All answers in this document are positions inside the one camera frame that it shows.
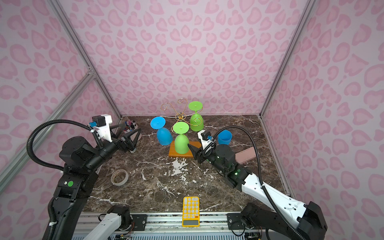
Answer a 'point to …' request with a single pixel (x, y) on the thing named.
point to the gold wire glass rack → (182, 115)
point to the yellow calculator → (191, 212)
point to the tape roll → (119, 177)
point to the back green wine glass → (196, 121)
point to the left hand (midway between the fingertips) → (131, 124)
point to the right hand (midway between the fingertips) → (193, 141)
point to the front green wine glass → (181, 141)
